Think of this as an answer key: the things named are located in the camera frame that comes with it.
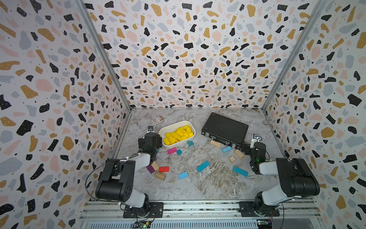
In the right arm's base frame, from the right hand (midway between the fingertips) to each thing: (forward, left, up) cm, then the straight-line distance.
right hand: (253, 142), depth 94 cm
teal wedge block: (+1, +42, -4) cm, 43 cm away
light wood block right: (-6, +11, -3) cm, 13 cm away
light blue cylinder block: (-3, +18, -5) cm, 19 cm away
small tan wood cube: (-11, +15, -4) cm, 19 cm away
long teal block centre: (-15, +34, -6) cm, 37 cm away
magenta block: (-5, +55, -4) cm, 55 cm away
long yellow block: (+2, +56, 0) cm, 56 cm away
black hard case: (+13, +17, -4) cm, 21 cm away
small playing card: (+21, +68, -3) cm, 72 cm away
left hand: (0, +68, +4) cm, 68 cm away
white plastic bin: (+7, +52, 0) cm, 52 cm away
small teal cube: (-5, +50, -5) cm, 50 cm away
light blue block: (-21, +46, -5) cm, 51 cm away
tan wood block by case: (+2, +25, -5) cm, 25 cm away
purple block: (-18, +66, -4) cm, 69 cm away
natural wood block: (-22, +59, -2) cm, 63 cm away
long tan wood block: (-17, +63, -3) cm, 66 cm away
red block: (-17, +58, -6) cm, 61 cm away
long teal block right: (-18, +10, -6) cm, 21 cm away
